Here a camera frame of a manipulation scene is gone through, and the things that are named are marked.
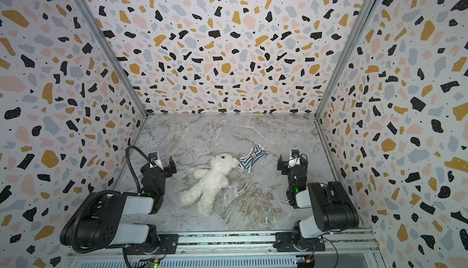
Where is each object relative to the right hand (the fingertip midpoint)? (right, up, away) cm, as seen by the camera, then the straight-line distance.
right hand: (292, 152), depth 90 cm
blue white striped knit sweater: (-17, -2, +11) cm, 20 cm away
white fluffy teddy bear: (-39, -12, -6) cm, 41 cm away
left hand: (-63, -2, -3) cm, 63 cm away
